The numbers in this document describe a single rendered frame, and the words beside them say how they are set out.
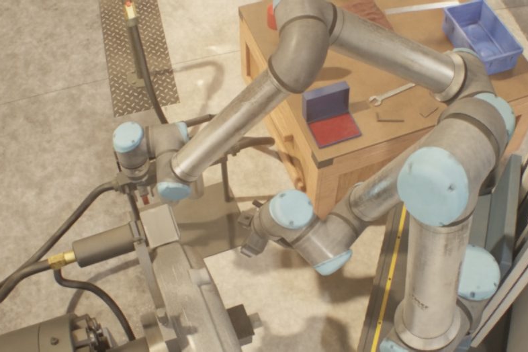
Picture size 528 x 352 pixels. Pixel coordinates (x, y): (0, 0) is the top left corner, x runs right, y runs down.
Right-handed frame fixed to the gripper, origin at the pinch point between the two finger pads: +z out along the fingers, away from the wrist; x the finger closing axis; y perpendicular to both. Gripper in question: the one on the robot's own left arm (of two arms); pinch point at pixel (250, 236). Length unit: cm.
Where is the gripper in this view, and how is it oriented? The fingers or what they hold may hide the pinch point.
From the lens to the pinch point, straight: 186.1
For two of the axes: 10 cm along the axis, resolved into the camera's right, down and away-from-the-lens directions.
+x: -4.2, 8.2, -3.8
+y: -8.5, -5.1, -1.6
